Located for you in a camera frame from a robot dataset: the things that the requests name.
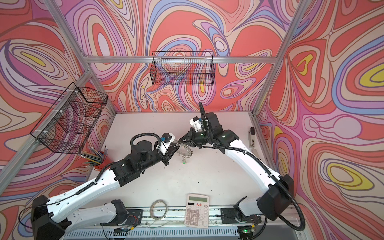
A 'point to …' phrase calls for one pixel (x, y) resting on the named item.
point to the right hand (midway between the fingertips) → (181, 144)
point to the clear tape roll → (151, 210)
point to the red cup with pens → (99, 159)
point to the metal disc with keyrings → (187, 148)
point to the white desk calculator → (196, 212)
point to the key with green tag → (184, 161)
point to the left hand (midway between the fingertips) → (179, 144)
